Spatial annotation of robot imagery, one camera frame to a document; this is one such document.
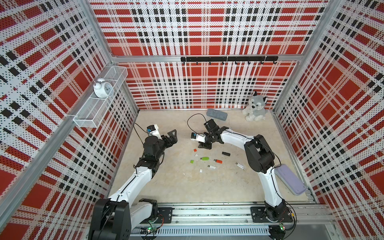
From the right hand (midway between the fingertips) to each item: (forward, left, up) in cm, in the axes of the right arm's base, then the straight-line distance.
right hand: (202, 141), depth 99 cm
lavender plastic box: (-27, -53, -4) cm, 59 cm away
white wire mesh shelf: (+12, +65, +21) cm, 70 cm away
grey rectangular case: (+26, -11, -1) cm, 28 cm away
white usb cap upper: (-8, +4, -3) cm, 10 cm away
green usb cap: (-13, +7, -3) cm, 15 cm away
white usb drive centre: (-16, -6, -3) cm, 18 cm away
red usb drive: (-12, -10, -3) cm, 16 cm away
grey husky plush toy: (+21, -39, +8) cm, 45 cm away
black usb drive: (-8, -15, -3) cm, 17 cm away
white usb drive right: (-16, -23, -2) cm, 28 cm away
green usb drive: (-11, -1, -2) cm, 11 cm away
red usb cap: (-5, +5, -3) cm, 8 cm away
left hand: (-4, +17, +16) cm, 24 cm away
